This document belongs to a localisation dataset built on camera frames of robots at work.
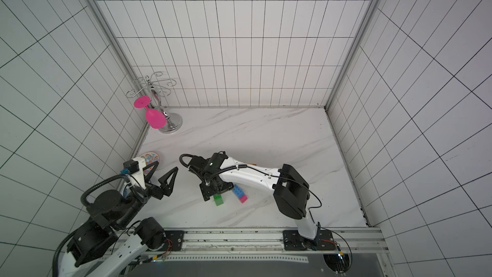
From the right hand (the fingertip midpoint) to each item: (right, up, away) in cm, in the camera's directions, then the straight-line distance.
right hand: (214, 187), depth 79 cm
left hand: (-14, +11, -14) cm, 23 cm away
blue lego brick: (+10, -3, +3) cm, 11 cm away
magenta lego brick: (+12, -6, +2) cm, 14 cm away
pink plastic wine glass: (-32, +30, +13) cm, 45 cm away
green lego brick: (+2, -4, -2) cm, 5 cm away
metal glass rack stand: (-30, +28, +31) cm, 51 cm away
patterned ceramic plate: (-36, +10, +15) cm, 40 cm away
